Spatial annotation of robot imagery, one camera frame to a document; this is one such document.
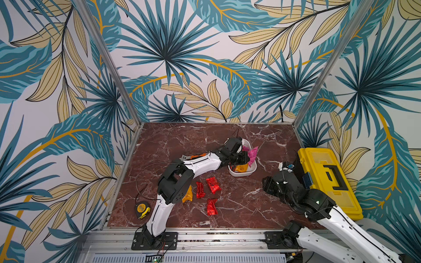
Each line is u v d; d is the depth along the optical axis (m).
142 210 0.79
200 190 0.86
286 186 0.51
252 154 0.86
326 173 0.77
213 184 0.88
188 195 0.84
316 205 0.47
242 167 0.95
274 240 0.73
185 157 1.00
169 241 0.73
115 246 0.72
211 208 0.80
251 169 0.91
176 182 0.52
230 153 0.72
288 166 0.63
